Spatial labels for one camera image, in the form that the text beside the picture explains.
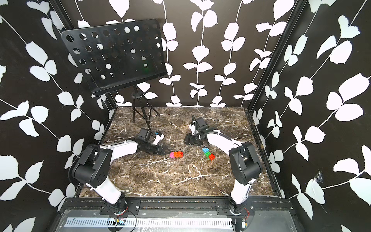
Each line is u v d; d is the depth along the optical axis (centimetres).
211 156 90
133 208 73
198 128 73
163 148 83
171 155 90
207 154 93
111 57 63
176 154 90
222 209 73
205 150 93
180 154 91
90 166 47
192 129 86
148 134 78
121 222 72
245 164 48
